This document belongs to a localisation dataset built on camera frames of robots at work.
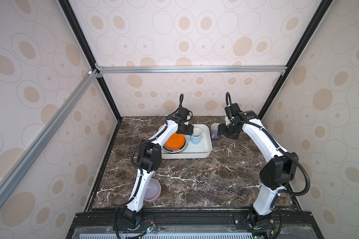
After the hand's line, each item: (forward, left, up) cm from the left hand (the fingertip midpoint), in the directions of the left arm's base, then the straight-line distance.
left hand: (194, 128), depth 98 cm
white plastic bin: (-11, -5, -10) cm, 16 cm away
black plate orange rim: (-7, +12, -7) cm, 16 cm away
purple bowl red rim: (-39, +23, -6) cm, 45 cm away
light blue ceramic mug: (-5, -1, -3) cm, 6 cm away
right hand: (-10, -16, +6) cm, 20 cm away
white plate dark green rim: (-9, +5, -10) cm, 15 cm away
